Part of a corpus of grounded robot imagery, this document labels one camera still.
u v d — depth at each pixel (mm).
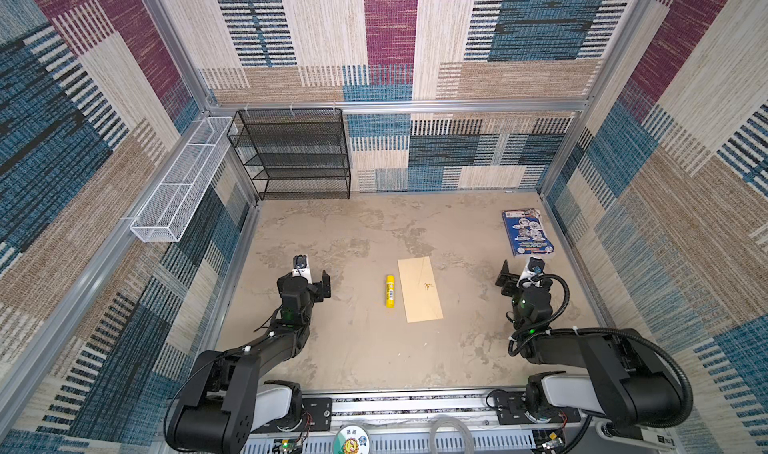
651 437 676
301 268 760
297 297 680
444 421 758
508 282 793
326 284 831
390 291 918
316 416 732
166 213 713
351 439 637
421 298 932
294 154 1083
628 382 435
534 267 731
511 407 739
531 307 669
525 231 1055
